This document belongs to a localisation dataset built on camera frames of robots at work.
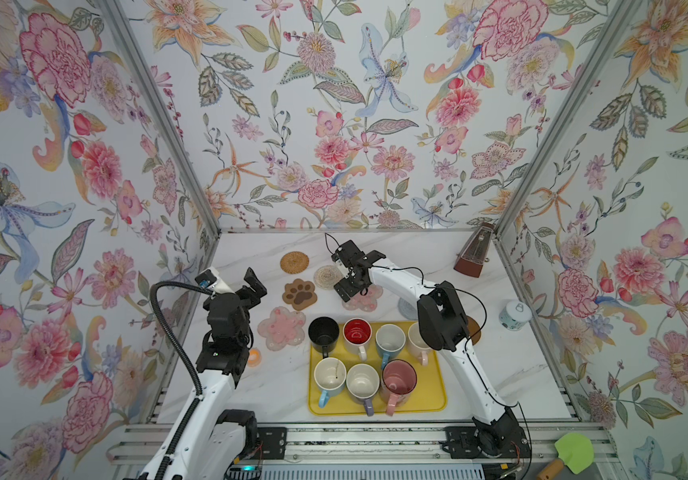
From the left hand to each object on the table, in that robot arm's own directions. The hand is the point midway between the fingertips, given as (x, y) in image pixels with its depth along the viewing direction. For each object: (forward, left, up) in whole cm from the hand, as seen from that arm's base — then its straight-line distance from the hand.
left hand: (245, 275), depth 78 cm
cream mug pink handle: (-14, -45, -14) cm, 49 cm away
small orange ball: (-12, +1, -24) cm, 27 cm away
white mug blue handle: (-10, -39, -19) cm, 44 cm away
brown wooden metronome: (+19, -70, -13) cm, 73 cm away
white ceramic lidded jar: (-2, -79, -20) cm, 81 cm away
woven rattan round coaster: (+23, -8, -23) cm, 34 cm away
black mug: (-8, -20, -17) cm, 27 cm away
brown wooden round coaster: (-3, -66, -24) cm, 71 cm away
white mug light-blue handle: (-18, -21, -23) cm, 36 cm away
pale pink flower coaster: (-2, -6, -25) cm, 26 cm away
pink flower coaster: (+6, -33, -24) cm, 42 cm away
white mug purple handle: (-20, -30, -24) cm, 44 cm away
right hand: (+14, -29, -23) cm, 40 cm away
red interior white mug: (-6, -30, -22) cm, 37 cm away
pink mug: (-20, -40, -21) cm, 50 cm away
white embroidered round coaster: (+17, -20, -24) cm, 35 cm away
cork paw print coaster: (+9, -11, -23) cm, 27 cm away
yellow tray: (-24, -48, -24) cm, 59 cm away
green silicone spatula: (-37, -82, -24) cm, 93 cm away
